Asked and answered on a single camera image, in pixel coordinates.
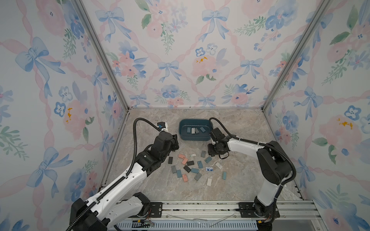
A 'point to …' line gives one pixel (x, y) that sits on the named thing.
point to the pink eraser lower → (184, 161)
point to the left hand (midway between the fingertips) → (176, 135)
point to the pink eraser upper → (181, 156)
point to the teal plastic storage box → (198, 123)
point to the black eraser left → (170, 159)
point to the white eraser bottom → (209, 182)
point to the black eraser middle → (190, 163)
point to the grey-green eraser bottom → (197, 176)
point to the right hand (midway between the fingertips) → (212, 150)
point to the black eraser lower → (187, 169)
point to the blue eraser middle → (200, 164)
